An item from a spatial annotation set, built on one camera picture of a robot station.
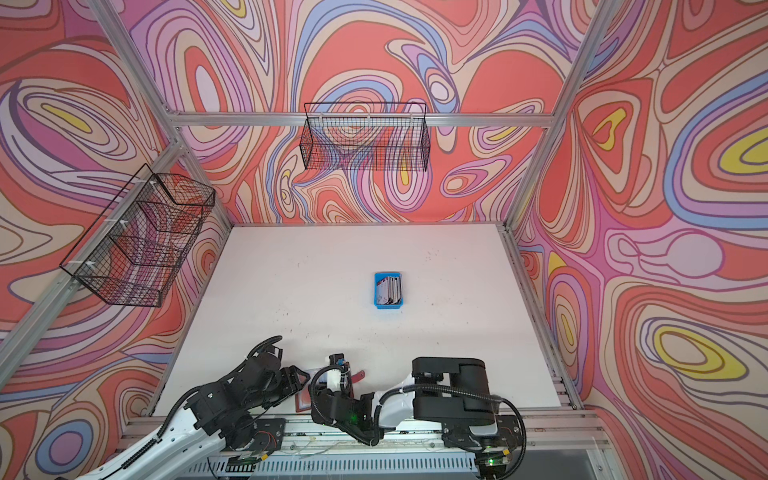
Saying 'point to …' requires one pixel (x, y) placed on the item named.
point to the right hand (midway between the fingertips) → (315, 396)
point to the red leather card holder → (303, 399)
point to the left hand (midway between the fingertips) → (312, 381)
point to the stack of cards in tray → (389, 291)
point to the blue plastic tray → (378, 276)
